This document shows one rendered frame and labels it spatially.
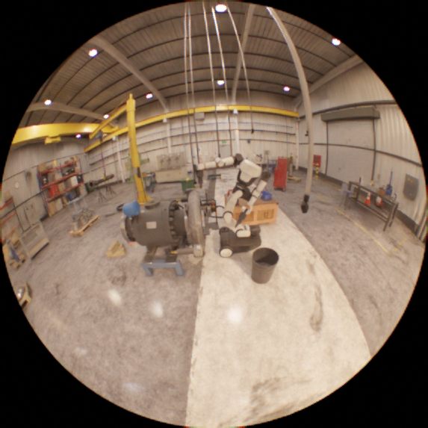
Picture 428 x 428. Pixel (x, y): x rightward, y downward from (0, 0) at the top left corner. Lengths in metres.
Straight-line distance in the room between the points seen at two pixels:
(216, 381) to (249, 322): 0.70
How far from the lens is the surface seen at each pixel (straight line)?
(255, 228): 2.02
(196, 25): 8.45
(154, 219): 1.58
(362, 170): 9.07
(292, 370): 1.55
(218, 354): 1.42
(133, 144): 5.08
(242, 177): 1.66
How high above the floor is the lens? 1.42
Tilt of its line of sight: 26 degrees down
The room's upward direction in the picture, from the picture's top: 5 degrees counter-clockwise
